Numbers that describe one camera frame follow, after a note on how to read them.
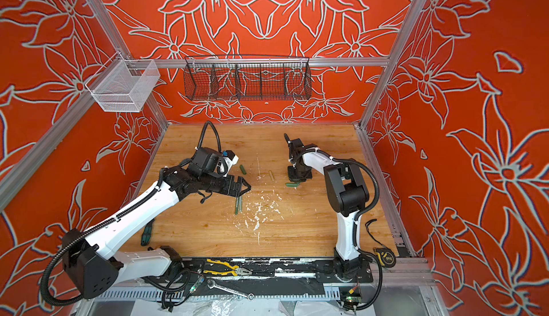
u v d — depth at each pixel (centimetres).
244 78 101
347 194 53
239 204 88
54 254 62
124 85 92
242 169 101
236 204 89
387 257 74
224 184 66
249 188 71
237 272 73
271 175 98
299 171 83
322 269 74
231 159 69
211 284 71
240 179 67
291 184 93
